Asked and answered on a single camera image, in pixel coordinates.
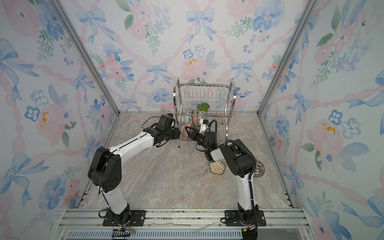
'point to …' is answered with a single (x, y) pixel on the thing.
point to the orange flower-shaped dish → (217, 167)
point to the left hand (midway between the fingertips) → (180, 131)
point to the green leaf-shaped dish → (203, 107)
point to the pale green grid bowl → (186, 118)
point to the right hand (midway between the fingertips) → (184, 127)
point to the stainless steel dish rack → (195, 103)
